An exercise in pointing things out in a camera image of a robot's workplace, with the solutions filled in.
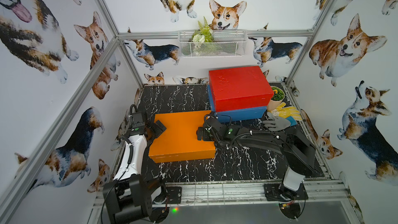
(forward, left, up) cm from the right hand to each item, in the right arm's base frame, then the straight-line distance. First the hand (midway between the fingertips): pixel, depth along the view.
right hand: (200, 134), depth 82 cm
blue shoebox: (+16, -33, -4) cm, 37 cm away
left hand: (+4, +22, 0) cm, 22 cm away
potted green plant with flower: (+26, -48, -1) cm, 55 cm away
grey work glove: (+12, -46, -10) cm, 48 cm away
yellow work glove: (+21, -56, -11) cm, 61 cm away
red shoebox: (+25, -23, +8) cm, 35 cm away
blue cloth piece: (+13, -58, -11) cm, 60 cm away
